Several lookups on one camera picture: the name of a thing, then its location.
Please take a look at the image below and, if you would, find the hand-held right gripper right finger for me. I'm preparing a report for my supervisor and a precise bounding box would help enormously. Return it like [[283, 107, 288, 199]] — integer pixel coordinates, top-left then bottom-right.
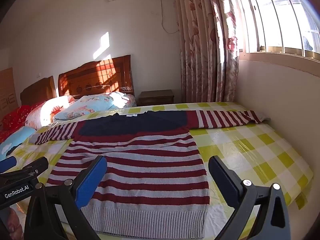
[[208, 156, 292, 240]]

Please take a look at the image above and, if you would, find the red white striped navy sweater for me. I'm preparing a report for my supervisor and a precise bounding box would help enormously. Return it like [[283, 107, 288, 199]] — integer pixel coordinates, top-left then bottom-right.
[[29, 109, 272, 239]]

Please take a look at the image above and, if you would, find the barred window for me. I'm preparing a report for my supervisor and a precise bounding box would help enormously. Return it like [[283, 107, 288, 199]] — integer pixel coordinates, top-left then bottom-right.
[[235, 0, 320, 62]]

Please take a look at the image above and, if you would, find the floral light blue pillow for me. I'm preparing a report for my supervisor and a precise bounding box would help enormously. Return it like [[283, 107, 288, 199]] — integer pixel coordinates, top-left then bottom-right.
[[52, 92, 137, 123]]

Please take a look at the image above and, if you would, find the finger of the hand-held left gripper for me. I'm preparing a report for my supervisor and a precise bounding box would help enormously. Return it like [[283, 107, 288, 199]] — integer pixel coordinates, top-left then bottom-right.
[[14, 157, 49, 179], [0, 156, 17, 173]]

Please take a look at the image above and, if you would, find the pink floral curtain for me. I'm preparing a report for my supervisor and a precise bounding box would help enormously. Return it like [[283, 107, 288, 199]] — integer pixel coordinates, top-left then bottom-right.
[[171, 0, 244, 103]]

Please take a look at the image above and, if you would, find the light wooden wardrobe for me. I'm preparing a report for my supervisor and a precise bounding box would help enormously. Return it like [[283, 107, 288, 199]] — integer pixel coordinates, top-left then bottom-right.
[[0, 67, 18, 125]]

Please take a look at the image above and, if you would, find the red patterned blanket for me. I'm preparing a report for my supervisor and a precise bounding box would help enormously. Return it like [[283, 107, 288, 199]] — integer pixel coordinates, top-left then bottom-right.
[[0, 102, 43, 143]]

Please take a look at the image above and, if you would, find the blue cartoon pillow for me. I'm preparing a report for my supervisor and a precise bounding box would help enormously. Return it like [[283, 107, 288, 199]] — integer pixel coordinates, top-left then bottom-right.
[[0, 126, 36, 162]]

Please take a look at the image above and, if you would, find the small dark wooden headboard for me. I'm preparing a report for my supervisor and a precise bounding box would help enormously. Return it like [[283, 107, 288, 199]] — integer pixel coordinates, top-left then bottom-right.
[[20, 76, 57, 105]]

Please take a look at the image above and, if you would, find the yellow white checked bed cover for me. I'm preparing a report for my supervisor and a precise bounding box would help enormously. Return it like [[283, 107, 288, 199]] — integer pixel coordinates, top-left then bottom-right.
[[5, 102, 314, 240]]

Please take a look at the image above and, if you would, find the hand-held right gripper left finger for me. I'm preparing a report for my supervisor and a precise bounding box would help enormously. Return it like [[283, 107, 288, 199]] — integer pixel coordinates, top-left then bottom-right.
[[24, 155, 108, 240]]

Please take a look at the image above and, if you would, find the large carved wooden headboard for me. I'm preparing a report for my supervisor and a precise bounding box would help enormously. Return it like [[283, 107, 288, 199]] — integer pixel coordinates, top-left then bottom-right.
[[58, 54, 135, 98]]

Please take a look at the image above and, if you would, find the white pink pillow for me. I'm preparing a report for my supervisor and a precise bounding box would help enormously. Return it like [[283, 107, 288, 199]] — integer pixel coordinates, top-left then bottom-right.
[[25, 95, 76, 128]]

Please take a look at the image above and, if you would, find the white air conditioner cable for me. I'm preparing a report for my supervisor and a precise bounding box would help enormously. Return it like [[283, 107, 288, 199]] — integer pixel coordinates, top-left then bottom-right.
[[161, 0, 179, 34]]

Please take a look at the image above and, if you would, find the wooden nightstand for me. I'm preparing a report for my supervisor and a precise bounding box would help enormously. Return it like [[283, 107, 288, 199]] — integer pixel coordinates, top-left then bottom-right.
[[137, 89, 175, 107]]

